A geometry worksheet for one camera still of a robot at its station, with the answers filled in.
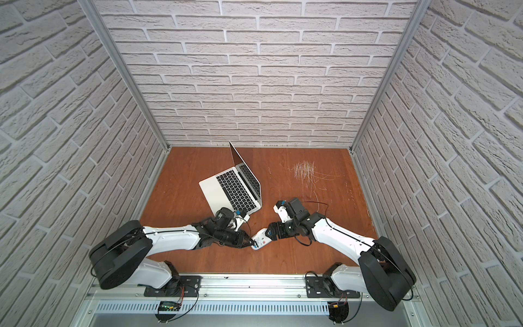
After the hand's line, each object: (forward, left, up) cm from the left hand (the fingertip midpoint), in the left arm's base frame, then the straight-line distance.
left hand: (252, 237), depth 82 cm
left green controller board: (-22, +30, -7) cm, 38 cm away
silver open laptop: (+27, +9, -3) cm, 28 cm away
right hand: (+1, -8, +1) cm, 8 cm away
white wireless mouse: (0, -3, -1) cm, 4 cm away
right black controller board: (-25, -32, -5) cm, 40 cm away
